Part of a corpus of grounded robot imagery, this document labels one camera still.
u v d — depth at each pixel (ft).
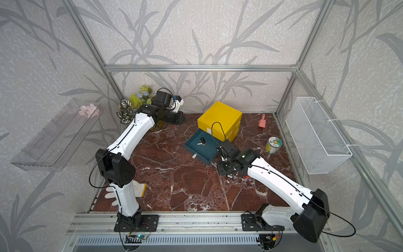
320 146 1.96
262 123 3.75
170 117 2.37
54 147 2.18
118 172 1.58
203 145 3.07
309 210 1.25
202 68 3.15
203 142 3.08
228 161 1.83
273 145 3.07
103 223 2.46
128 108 2.95
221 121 2.86
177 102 2.51
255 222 2.16
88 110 2.52
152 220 2.43
